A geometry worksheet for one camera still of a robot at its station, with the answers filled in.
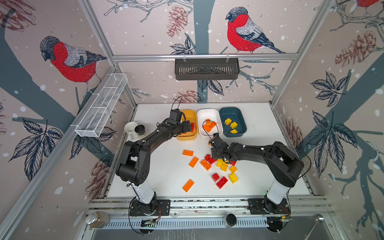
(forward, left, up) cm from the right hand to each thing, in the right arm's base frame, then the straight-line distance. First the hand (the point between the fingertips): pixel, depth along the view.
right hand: (214, 153), depth 94 cm
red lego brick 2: (-7, -10, +2) cm, 13 cm away
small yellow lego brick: (-10, -11, +1) cm, 15 cm away
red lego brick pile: (-6, +3, +3) cm, 7 cm away
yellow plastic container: (+30, +18, +2) cm, 35 cm away
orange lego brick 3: (-8, +6, +1) cm, 10 cm away
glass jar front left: (-39, +52, +11) cm, 66 cm away
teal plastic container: (+24, -14, +3) cm, 28 cm away
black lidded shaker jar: (+8, +48, +13) cm, 50 cm away
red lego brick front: (-18, -3, 0) cm, 18 cm away
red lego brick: (+20, +16, +1) cm, 25 cm away
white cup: (+9, +55, +13) cm, 57 cm away
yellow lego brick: (+24, -10, +3) cm, 26 cm away
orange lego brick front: (-21, +15, +2) cm, 26 cm away
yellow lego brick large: (-8, -3, +3) cm, 9 cm away
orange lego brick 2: (-7, +13, +2) cm, 15 cm away
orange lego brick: (+19, +3, +4) cm, 20 cm away
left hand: (+11, +18, +14) cm, 25 cm away
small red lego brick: (-17, 0, +4) cm, 17 cm away
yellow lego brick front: (-16, -10, +1) cm, 18 cm away
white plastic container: (+29, 0, +4) cm, 30 cm away
